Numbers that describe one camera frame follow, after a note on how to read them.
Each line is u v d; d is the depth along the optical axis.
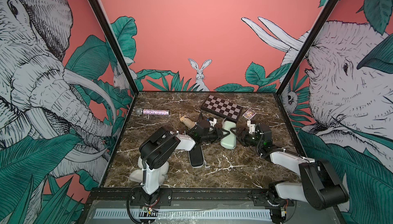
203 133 0.74
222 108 1.08
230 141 0.84
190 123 0.99
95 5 0.75
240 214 0.70
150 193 0.61
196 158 0.84
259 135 0.69
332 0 0.73
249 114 1.07
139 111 1.04
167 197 0.73
